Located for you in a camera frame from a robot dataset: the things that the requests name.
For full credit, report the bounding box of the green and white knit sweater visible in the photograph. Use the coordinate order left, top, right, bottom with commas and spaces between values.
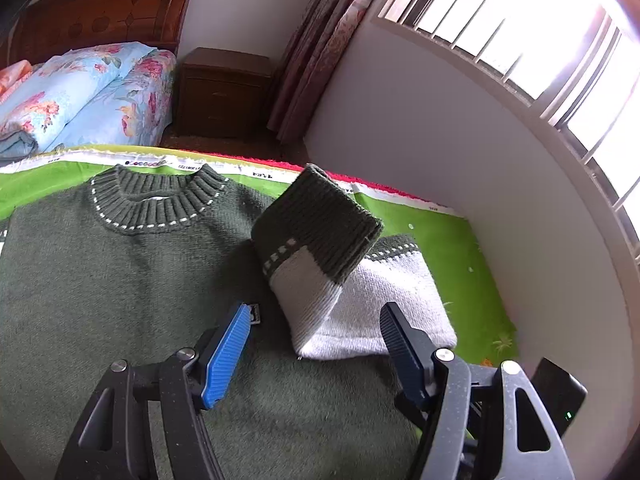
1, 165, 457, 479

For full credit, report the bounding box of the green cartoon bed sheet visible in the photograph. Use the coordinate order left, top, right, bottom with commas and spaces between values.
1, 145, 518, 365

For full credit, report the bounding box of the dark wooden nightstand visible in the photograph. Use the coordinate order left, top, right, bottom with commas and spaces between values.
174, 47, 272, 140

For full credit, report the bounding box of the blue floral pillow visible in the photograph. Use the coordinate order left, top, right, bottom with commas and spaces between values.
48, 50, 177, 151

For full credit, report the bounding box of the blue floral folded quilt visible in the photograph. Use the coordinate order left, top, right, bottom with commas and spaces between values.
1, 41, 154, 164

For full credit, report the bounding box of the pink floral curtain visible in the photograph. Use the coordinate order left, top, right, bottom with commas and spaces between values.
267, 0, 373, 144

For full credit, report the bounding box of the window with metal bars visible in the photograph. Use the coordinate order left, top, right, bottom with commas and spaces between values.
380, 0, 639, 250

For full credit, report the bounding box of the orange pink floral quilt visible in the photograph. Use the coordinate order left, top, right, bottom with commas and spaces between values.
0, 60, 34, 103

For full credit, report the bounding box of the dark wooden headboard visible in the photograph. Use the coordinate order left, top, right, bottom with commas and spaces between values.
1, 0, 189, 67

